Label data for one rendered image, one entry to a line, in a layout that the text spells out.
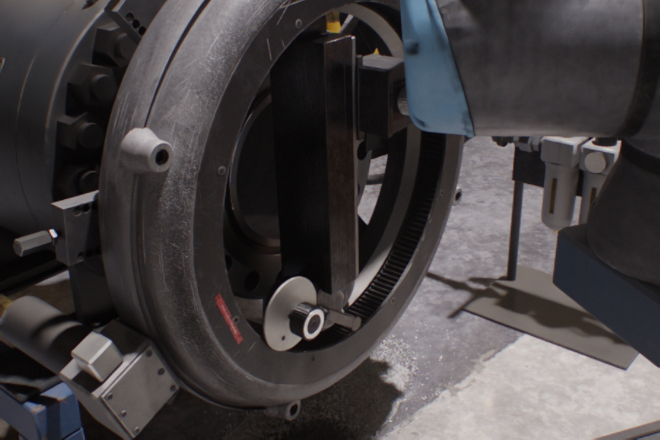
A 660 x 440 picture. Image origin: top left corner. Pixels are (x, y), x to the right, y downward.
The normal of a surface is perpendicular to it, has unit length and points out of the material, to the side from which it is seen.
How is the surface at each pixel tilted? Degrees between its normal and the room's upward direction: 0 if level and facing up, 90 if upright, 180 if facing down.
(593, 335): 0
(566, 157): 90
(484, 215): 0
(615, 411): 0
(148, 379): 90
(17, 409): 90
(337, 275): 90
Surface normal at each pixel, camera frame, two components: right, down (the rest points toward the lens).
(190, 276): 0.73, 0.25
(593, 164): -0.64, 0.32
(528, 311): -0.02, -0.92
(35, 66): -0.54, -0.26
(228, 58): 0.61, 0.11
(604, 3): -0.08, -0.18
